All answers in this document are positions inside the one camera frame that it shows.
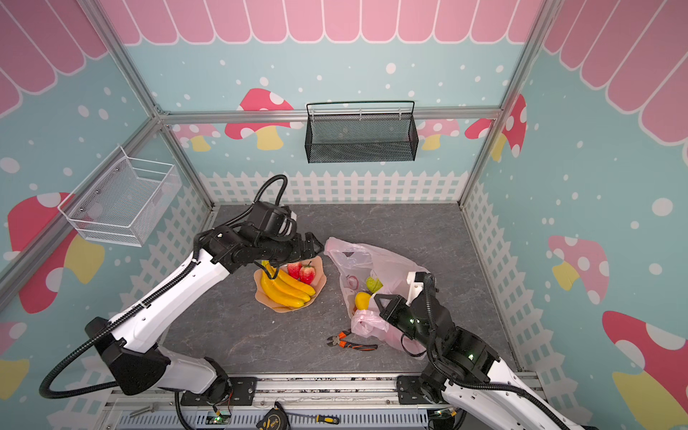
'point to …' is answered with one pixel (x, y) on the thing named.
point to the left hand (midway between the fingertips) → (310, 257)
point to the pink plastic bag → (366, 273)
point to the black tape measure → (275, 418)
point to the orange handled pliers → (336, 340)
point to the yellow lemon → (362, 300)
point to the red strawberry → (307, 274)
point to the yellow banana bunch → (286, 288)
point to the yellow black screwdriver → (320, 417)
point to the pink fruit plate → (318, 284)
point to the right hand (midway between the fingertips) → (371, 297)
